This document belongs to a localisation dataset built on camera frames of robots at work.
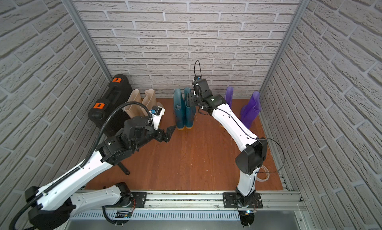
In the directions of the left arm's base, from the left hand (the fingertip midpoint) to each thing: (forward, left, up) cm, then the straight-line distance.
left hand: (169, 120), depth 66 cm
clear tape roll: (-17, -52, -28) cm, 61 cm away
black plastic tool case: (+12, +38, -6) cm, 40 cm away
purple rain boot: (+13, -44, -8) cm, 47 cm away
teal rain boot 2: (+15, -9, -11) cm, 21 cm away
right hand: (+19, -12, -3) cm, 23 cm away
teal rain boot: (+12, -3, -6) cm, 13 cm away
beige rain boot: (+23, +16, -10) cm, 30 cm away
